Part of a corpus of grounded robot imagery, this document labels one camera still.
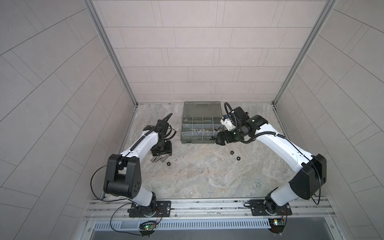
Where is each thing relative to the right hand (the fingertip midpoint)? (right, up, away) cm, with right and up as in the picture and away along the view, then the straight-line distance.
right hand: (222, 140), depth 78 cm
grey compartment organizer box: (-11, +9, +21) cm, 25 cm away
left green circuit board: (-34, -36, -14) cm, 51 cm away
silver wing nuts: (0, +4, +21) cm, 21 cm away
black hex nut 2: (+12, -13, +10) cm, 20 cm away
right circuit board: (+24, -37, -10) cm, 45 cm away
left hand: (-30, -7, +8) cm, 32 cm away
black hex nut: (-30, -15, +7) cm, 34 cm away
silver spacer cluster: (-37, -12, +9) cm, 40 cm away
